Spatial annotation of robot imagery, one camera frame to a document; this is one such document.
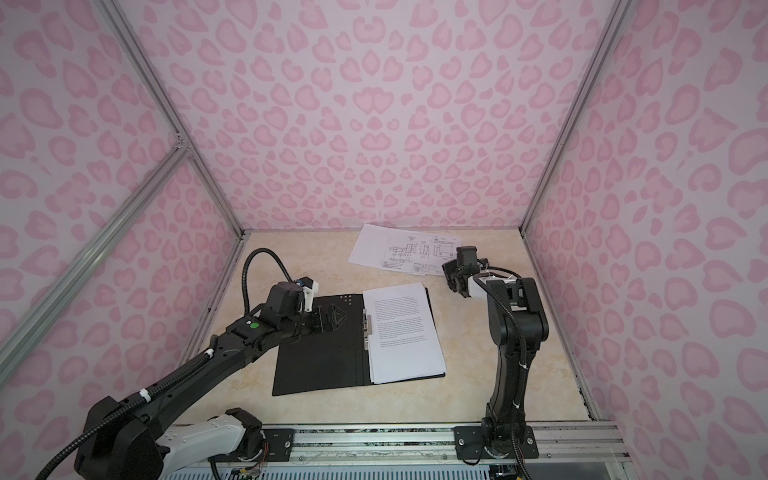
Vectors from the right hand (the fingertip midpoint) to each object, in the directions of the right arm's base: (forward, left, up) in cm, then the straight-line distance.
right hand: (447, 264), depth 105 cm
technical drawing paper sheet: (+9, +10, -5) cm, 14 cm away
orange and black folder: (-34, +36, -3) cm, 49 cm away
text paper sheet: (-27, +15, -4) cm, 31 cm away
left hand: (-26, +33, +11) cm, 43 cm away
